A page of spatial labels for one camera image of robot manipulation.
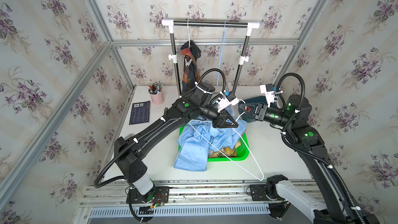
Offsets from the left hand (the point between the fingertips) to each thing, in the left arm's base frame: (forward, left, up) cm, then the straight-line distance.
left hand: (237, 124), depth 62 cm
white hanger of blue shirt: (+8, -4, -7) cm, 12 cm away
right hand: (+4, -2, +6) cm, 7 cm away
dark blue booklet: (+28, +55, -32) cm, 70 cm away
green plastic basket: (-1, -8, -26) cm, 28 cm away
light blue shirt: (+3, +15, -17) cm, 23 cm away
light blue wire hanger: (+61, -1, -6) cm, 62 cm away
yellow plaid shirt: (-1, +1, -27) cm, 27 cm away
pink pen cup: (+39, +44, -22) cm, 63 cm away
